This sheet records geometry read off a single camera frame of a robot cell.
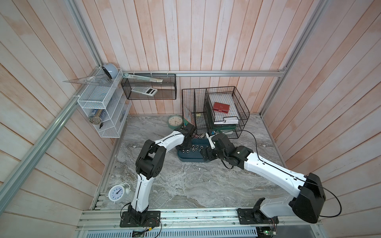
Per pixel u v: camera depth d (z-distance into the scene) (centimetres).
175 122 112
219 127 95
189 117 111
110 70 84
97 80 84
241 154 56
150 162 55
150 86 104
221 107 94
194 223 73
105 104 70
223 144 59
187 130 80
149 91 98
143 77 91
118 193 79
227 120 93
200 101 113
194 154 97
